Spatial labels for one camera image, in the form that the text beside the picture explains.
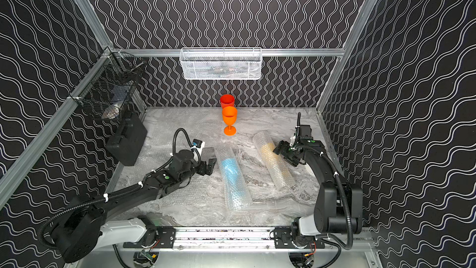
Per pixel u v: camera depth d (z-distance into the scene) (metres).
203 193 0.86
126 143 0.88
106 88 0.92
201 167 0.74
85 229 0.41
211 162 0.76
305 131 0.71
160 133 1.07
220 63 0.61
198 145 0.73
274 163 0.88
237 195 0.78
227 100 1.10
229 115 1.00
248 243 0.74
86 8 0.77
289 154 0.76
